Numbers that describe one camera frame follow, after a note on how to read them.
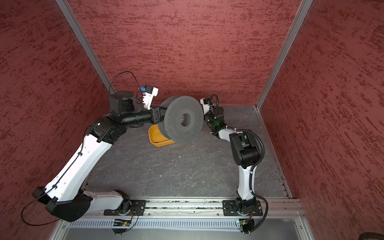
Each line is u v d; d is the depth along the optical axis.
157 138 1.00
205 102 0.80
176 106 0.55
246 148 0.56
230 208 0.74
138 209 0.74
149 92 0.53
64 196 0.37
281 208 0.76
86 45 0.85
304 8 0.71
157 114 0.53
